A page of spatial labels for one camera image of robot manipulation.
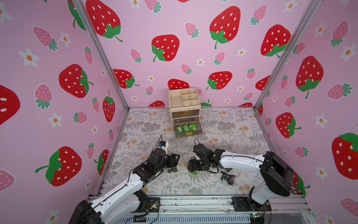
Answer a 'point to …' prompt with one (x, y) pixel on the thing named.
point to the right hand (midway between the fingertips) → (192, 166)
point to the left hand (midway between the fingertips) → (177, 156)
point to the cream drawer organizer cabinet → (184, 103)
